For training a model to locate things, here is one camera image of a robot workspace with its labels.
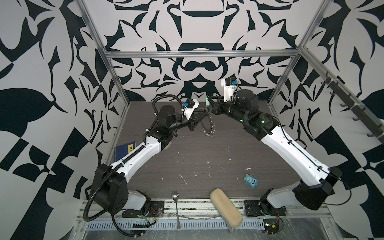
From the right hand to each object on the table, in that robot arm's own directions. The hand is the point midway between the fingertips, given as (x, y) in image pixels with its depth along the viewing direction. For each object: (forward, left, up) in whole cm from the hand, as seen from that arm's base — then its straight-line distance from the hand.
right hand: (208, 97), depth 64 cm
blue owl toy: (-23, -24, -41) cm, 53 cm away
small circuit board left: (-41, +33, -44) cm, 69 cm away
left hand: (0, +1, -7) cm, 7 cm away
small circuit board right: (-42, -29, -44) cm, 67 cm away
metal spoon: (-30, +16, -40) cm, 53 cm away
